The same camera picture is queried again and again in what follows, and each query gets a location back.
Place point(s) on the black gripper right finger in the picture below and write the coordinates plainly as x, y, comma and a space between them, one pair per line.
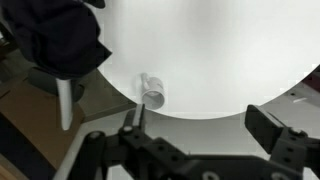
263, 128

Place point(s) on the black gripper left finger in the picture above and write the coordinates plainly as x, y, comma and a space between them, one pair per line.
136, 123

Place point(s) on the black t-shirt with white print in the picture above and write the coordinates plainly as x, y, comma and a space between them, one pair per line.
56, 36

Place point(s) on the grey mesh office chair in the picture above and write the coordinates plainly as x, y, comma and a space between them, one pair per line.
65, 103

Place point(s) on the white ceramic mug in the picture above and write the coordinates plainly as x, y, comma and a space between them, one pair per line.
153, 95

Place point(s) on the large flat cardboard box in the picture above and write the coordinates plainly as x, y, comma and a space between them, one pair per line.
30, 126

